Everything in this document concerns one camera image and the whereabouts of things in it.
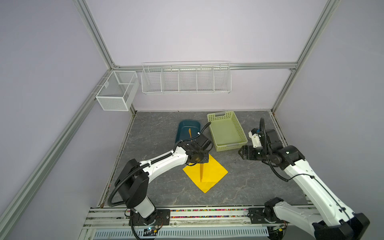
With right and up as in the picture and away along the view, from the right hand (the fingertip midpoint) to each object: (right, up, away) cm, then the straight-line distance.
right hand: (246, 152), depth 76 cm
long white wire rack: (-31, +47, +26) cm, 62 cm away
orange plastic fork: (-22, -12, +12) cm, 27 cm away
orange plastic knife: (-30, +9, +30) cm, 43 cm away
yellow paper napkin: (-15, -15, +14) cm, 25 cm away
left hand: (-21, -6, +7) cm, 22 cm away
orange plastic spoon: (-23, -14, +13) cm, 30 cm away
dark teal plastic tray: (-32, +11, +33) cm, 47 cm away
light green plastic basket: (-3, +9, +33) cm, 35 cm away
